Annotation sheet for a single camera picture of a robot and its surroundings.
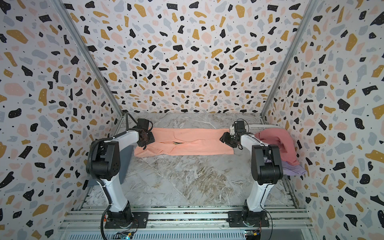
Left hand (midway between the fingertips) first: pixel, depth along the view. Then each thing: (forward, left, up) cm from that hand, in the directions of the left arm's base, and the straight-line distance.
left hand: (150, 137), depth 100 cm
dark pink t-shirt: (-12, -79, +15) cm, 81 cm away
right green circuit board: (-53, -58, -5) cm, 79 cm away
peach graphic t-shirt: (-1, -23, -4) cm, 24 cm away
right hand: (-2, -47, +3) cm, 48 cm away
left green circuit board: (-53, +4, -5) cm, 54 cm away
